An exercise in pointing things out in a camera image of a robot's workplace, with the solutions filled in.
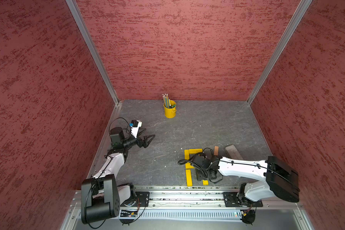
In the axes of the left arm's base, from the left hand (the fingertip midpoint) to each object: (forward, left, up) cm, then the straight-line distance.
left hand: (149, 134), depth 83 cm
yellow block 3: (-21, -24, -14) cm, 34 cm away
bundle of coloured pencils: (+29, -8, -1) cm, 31 cm away
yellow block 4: (-23, -33, -14) cm, 43 cm away
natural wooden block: (-3, -43, -14) cm, 45 cm away
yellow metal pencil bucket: (+24, -11, -8) cm, 28 cm away
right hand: (-21, -32, -15) cm, 41 cm away
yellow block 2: (-4, -28, -14) cm, 32 cm away
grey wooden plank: (-6, -52, -13) cm, 54 cm away
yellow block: (-6, -23, -14) cm, 27 cm away
